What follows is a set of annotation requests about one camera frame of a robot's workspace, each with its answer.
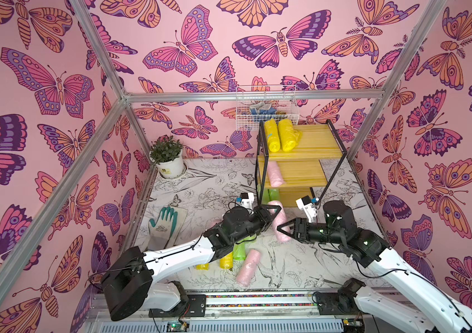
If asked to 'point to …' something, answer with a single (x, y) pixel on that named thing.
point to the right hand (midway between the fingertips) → (281, 228)
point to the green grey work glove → (161, 232)
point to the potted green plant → (166, 153)
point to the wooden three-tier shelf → (294, 178)
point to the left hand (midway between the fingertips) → (284, 211)
